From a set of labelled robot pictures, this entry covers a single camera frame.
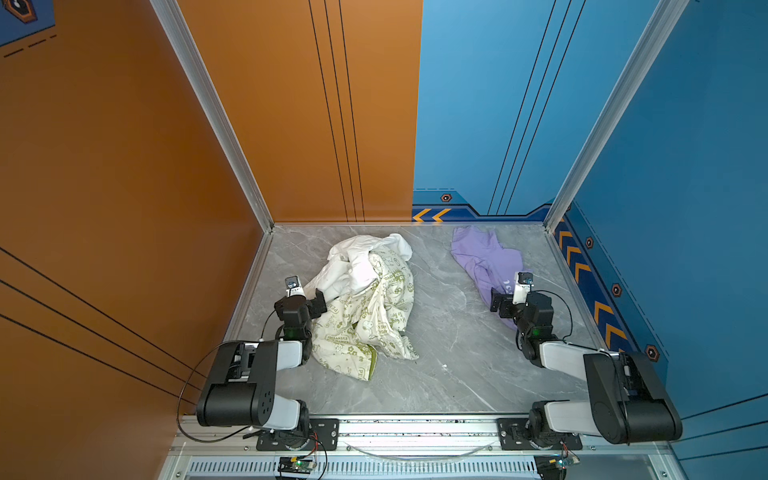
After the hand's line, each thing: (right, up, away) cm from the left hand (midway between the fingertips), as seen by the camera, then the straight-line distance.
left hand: (302, 290), depth 92 cm
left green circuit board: (+5, -39, -22) cm, 45 cm away
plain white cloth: (+16, +8, -7) cm, 19 cm away
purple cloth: (+64, +7, +12) cm, 65 cm away
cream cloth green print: (+16, -12, -5) cm, 20 cm away
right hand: (+63, +1, -1) cm, 63 cm away
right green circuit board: (+69, -37, -23) cm, 82 cm away
